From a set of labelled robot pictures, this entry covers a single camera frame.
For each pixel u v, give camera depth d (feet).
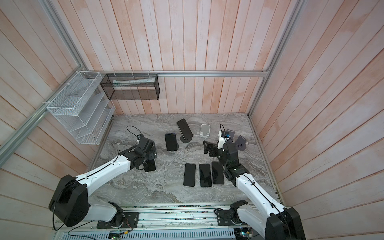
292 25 2.41
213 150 2.35
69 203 1.35
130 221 2.41
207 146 2.43
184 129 3.29
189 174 2.91
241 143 3.13
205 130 3.52
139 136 2.52
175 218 2.46
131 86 3.41
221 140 2.35
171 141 3.02
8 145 1.71
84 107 2.41
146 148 2.21
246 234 2.30
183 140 3.34
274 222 1.30
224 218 2.40
